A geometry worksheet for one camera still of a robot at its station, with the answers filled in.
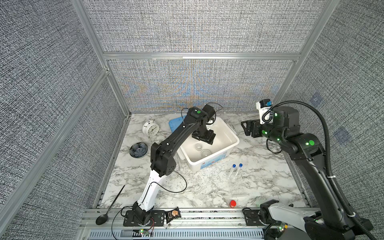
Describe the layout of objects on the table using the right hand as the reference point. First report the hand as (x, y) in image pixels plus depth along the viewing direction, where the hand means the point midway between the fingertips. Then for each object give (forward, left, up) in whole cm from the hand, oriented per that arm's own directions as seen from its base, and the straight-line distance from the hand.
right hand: (250, 119), depth 67 cm
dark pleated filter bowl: (+4, +60, -30) cm, 67 cm away
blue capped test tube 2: (-12, +2, -23) cm, 25 cm away
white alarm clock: (+19, +54, -28) cm, 64 cm away
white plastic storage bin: (+3, +22, -37) cm, 43 cm away
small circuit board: (-31, +36, -34) cm, 58 cm away
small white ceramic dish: (+8, +22, -34) cm, 41 cm away
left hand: (+3, +18, -22) cm, 28 cm away
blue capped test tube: (-12, +5, -21) cm, 25 cm away
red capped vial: (-26, +6, -35) cm, 44 cm away
